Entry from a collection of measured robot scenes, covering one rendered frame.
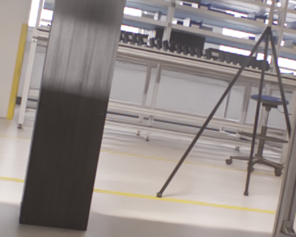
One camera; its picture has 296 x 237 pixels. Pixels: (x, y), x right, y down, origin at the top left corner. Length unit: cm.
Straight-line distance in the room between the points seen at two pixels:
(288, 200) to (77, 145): 73
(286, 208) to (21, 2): 418
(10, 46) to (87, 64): 357
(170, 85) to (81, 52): 627
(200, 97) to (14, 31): 382
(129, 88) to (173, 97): 73
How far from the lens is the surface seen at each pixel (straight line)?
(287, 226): 160
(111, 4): 178
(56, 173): 178
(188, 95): 808
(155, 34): 560
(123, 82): 781
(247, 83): 632
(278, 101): 444
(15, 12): 532
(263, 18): 578
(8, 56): 529
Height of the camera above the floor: 53
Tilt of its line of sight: 2 degrees down
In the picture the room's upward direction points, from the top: 10 degrees clockwise
